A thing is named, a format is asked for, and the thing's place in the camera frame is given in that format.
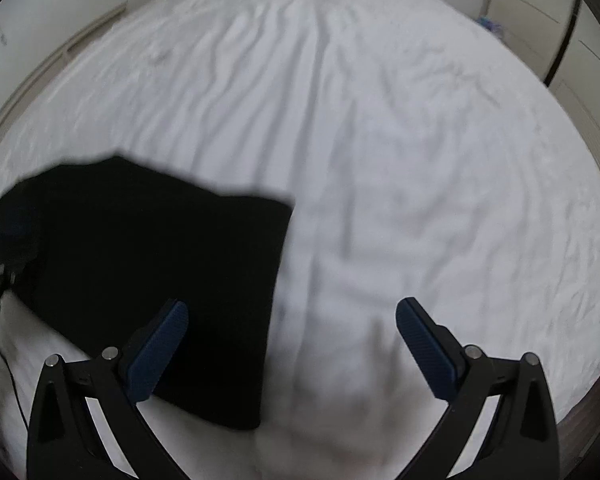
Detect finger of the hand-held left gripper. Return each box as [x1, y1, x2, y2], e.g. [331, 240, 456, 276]
[0, 192, 38, 268]

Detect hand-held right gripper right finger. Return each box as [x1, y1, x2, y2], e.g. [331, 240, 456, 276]
[396, 296, 561, 480]

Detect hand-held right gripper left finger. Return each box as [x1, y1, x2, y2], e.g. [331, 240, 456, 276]
[26, 298, 190, 480]

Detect black pants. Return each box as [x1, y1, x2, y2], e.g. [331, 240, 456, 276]
[0, 154, 297, 432]

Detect bed with white duvet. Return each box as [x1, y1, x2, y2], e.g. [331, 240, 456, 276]
[0, 0, 600, 480]

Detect blue tissue pack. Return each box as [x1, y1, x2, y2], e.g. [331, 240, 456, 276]
[479, 16, 507, 37]

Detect white wardrobe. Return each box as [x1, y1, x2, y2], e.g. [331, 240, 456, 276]
[432, 0, 600, 201]

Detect thin black cable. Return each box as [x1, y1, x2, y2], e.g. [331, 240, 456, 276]
[0, 327, 32, 433]

